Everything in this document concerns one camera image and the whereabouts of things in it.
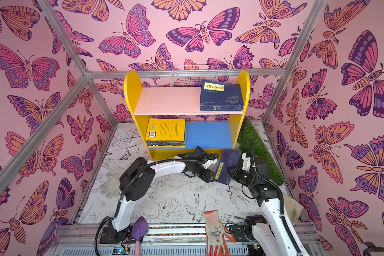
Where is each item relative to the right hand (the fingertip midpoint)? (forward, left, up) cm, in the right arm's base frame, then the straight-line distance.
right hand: (228, 167), depth 77 cm
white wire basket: (+48, +19, +17) cm, 55 cm away
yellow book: (+20, +33, +5) cm, 39 cm away
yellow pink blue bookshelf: (+27, +7, -2) cm, 28 cm away
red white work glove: (-26, +6, -15) cm, 31 cm away
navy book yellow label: (+5, -1, +1) cm, 5 cm away
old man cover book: (+13, +40, +2) cm, 42 cm away
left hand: (+1, +6, -14) cm, 15 cm away
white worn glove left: (-5, +63, -16) cm, 65 cm away
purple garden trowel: (-25, +42, -15) cm, 51 cm away
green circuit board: (-33, +50, -19) cm, 63 cm away
